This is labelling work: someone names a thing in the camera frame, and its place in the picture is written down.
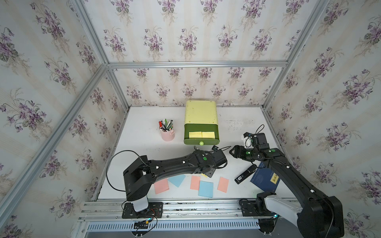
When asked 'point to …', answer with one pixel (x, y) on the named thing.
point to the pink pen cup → (168, 136)
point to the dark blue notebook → (265, 179)
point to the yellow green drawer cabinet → (200, 111)
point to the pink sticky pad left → (161, 186)
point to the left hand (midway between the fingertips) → (210, 170)
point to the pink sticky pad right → (223, 184)
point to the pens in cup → (165, 125)
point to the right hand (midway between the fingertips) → (236, 153)
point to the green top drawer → (201, 127)
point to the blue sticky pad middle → (205, 189)
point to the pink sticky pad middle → (195, 182)
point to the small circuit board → (141, 224)
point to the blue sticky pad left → (176, 180)
